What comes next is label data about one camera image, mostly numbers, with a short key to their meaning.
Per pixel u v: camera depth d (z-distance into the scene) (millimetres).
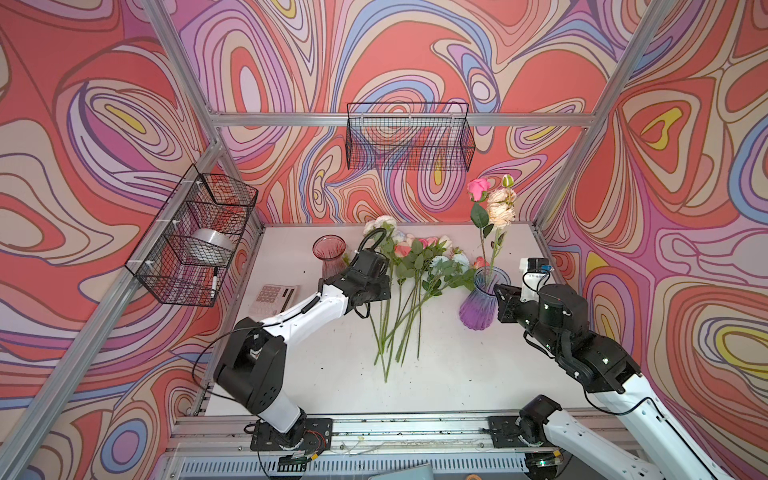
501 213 717
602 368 440
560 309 463
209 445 725
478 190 695
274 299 960
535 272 558
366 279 665
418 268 1028
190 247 704
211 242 710
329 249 908
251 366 436
